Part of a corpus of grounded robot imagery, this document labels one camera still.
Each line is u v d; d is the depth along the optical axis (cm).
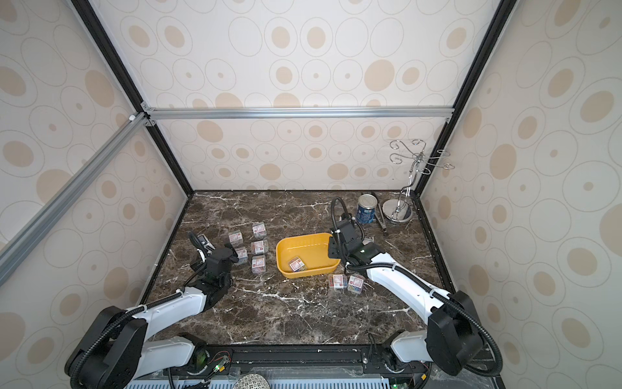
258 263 92
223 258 67
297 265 92
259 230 103
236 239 100
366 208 101
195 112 92
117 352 41
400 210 110
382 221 108
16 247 52
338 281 88
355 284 87
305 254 95
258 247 97
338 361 76
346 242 62
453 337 41
